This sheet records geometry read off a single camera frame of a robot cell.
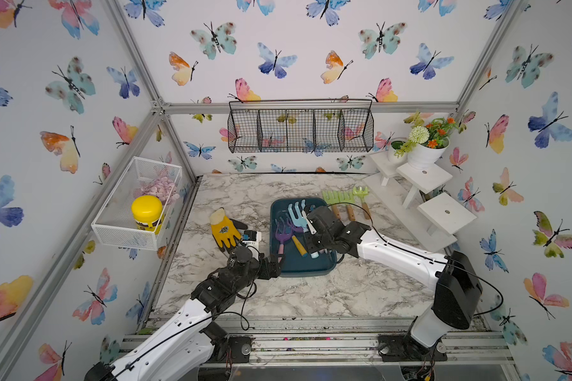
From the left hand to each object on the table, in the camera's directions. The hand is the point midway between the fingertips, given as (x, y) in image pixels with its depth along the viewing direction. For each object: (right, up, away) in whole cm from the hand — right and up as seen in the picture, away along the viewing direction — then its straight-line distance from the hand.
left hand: (277, 255), depth 78 cm
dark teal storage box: (+6, -8, +17) cm, 20 cm away
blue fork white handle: (+10, +10, -11) cm, 18 cm away
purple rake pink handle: (+1, +2, +21) cm, 21 cm away
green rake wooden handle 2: (+38, +22, +37) cm, 57 cm away
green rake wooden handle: (+24, +19, +37) cm, 48 cm away
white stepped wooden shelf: (+56, +11, +10) cm, 58 cm away
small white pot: (+48, +42, +26) cm, 69 cm away
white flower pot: (+52, +34, +9) cm, 63 cm away
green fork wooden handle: (+31, +19, +37) cm, 52 cm away
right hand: (+10, +6, +5) cm, 13 cm away
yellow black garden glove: (-24, +5, +23) cm, 33 cm away
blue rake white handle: (+7, +11, +6) cm, 14 cm away
